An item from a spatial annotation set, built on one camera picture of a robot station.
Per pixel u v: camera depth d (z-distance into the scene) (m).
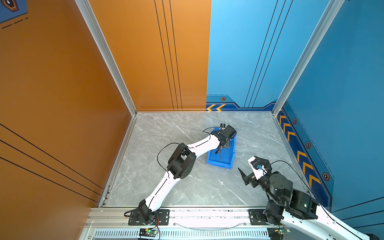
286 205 0.54
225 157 0.96
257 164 0.56
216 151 0.87
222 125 0.89
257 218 0.72
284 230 0.70
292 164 0.93
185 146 0.61
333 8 0.70
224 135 0.78
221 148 0.74
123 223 0.72
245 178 0.62
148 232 0.71
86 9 0.70
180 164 0.60
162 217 0.74
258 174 0.57
